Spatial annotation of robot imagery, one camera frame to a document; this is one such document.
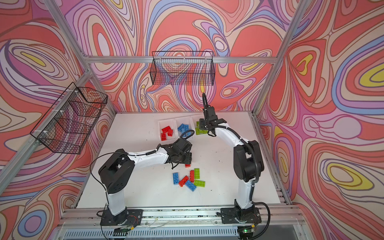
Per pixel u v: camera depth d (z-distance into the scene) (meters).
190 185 0.84
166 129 1.07
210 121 0.72
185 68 0.96
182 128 1.06
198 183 0.84
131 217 0.72
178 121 1.07
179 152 0.72
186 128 1.04
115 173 0.48
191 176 0.86
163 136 1.04
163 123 1.06
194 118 1.08
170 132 1.05
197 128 1.07
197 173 0.88
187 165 0.90
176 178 0.84
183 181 0.83
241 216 0.65
